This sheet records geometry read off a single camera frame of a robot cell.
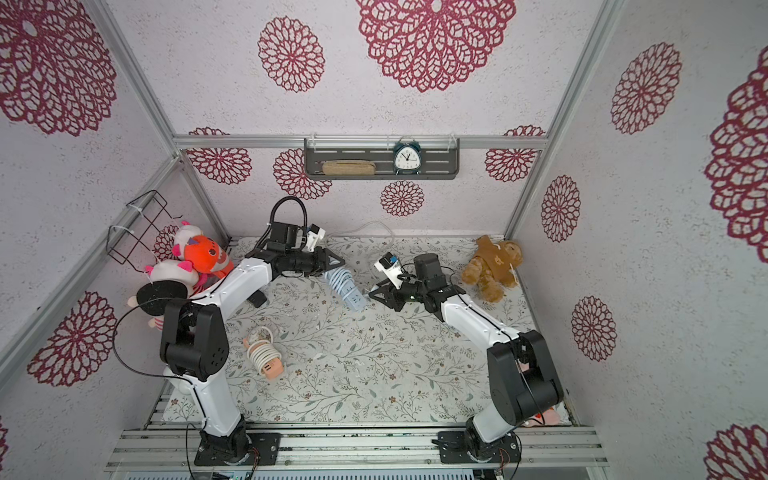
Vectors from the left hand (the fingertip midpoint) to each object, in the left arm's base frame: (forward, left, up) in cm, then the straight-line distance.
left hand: (341, 264), depth 89 cm
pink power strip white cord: (-23, +21, -11) cm, 33 cm away
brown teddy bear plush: (+8, -50, -12) cm, 52 cm away
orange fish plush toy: (+1, +40, +1) cm, 40 cm away
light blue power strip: (-7, -1, +1) cm, 7 cm away
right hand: (-8, -11, 0) cm, 13 cm away
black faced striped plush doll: (-8, +47, +3) cm, 48 cm away
